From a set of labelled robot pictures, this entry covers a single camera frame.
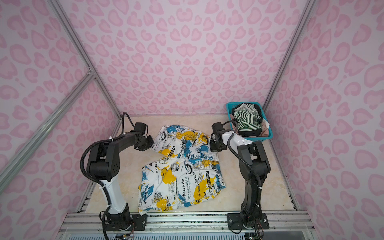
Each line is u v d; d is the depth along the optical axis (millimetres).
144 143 867
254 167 523
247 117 979
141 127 840
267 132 960
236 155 511
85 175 491
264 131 979
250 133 962
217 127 818
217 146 871
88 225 753
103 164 542
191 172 874
